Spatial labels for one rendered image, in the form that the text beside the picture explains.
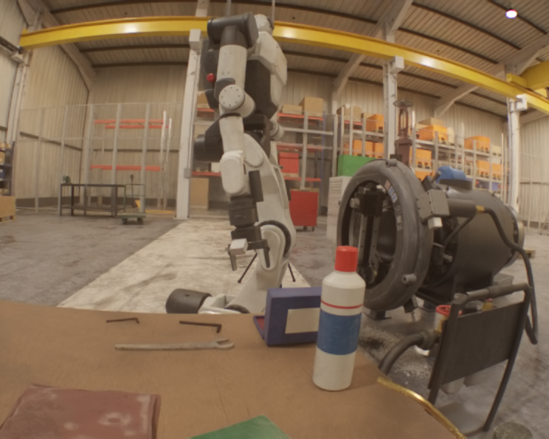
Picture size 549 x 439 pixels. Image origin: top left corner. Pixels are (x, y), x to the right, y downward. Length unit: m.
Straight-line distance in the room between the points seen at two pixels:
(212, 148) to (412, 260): 0.89
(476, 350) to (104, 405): 0.88
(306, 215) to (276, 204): 5.85
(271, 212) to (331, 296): 0.69
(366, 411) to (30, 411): 0.46
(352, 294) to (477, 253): 1.34
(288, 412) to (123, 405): 0.23
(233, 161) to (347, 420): 0.72
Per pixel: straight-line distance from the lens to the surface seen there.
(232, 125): 0.97
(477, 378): 1.08
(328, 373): 0.51
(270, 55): 1.17
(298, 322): 0.63
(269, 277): 1.12
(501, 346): 1.09
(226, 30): 1.09
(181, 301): 1.32
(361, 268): 1.66
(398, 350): 0.80
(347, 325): 0.47
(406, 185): 1.38
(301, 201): 6.89
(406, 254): 1.33
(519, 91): 14.41
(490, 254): 1.84
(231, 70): 1.02
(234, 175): 0.92
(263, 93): 1.15
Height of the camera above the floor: 0.77
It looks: 4 degrees down
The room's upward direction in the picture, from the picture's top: 3 degrees clockwise
